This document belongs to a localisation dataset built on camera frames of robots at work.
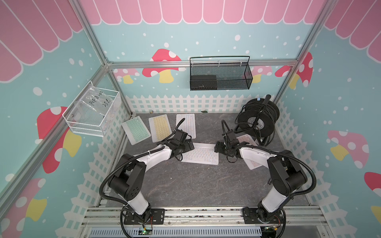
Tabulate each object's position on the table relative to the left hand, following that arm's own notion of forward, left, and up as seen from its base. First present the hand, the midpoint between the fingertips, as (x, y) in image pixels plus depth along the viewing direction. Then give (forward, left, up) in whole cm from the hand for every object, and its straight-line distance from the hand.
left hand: (187, 149), depth 93 cm
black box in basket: (+34, -9, +25) cm, 44 cm away
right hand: (+2, -20, -2) cm, 21 cm away
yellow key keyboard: (+20, +21, -5) cm, 30 cm away
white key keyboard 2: (0, -10, -6) cm, 11 cm away
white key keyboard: (+24, 0, -6) cm, 25 cm away
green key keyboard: (+19, +40, -6) cm, 44 cm away
